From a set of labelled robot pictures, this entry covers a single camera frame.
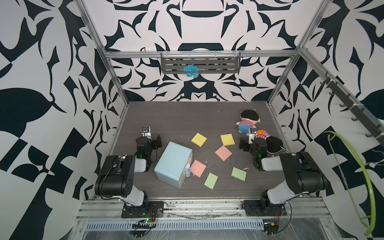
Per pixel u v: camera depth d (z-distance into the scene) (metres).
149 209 0.73
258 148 0.74
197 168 0.89
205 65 0.94
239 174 0.85
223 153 0.94
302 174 0.46
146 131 0.81
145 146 0.73
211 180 0.83
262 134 0.94
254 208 0.74
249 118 1.02
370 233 0.54
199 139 0.99
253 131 0.83
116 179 0.46
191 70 0.91
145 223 0.73
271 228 0.71
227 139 0.99
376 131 0.50
